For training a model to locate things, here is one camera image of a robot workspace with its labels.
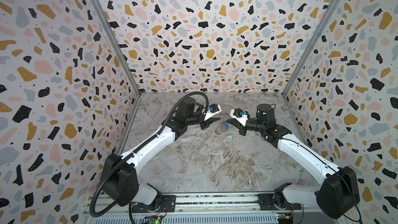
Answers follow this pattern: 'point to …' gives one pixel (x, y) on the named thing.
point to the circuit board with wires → (154, 219)
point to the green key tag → (230, 137)
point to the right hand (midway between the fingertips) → (228, 117)
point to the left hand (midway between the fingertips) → (220, 111)
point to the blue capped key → (227, 126)
